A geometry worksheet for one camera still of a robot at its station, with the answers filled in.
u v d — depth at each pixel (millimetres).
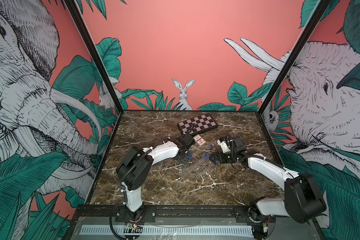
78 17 724
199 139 1012
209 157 927
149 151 511
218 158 780
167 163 912
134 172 476
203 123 1106
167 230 701
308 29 762
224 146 812
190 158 944
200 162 925
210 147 1009
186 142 743
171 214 749
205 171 895
